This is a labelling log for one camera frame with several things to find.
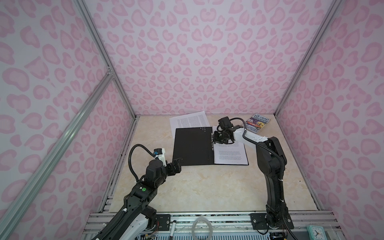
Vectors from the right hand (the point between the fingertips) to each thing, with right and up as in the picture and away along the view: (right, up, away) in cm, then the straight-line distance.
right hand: (214, 137), depth 100 cm
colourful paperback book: (+33, +10, +11) cm, 36 cm away
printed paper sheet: (-12, +13, +17) cm, 25 cm away
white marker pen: (-23, -41, -29) cm, 55 cm away
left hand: (-23, -9, -20) cm, 32 cm away
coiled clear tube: (-10, -41, -22) cm, 47 cm away
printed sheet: (+13, -10, -2) cm, 16 cm away
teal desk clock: (+43, -42, -31) cm, 68 cm away
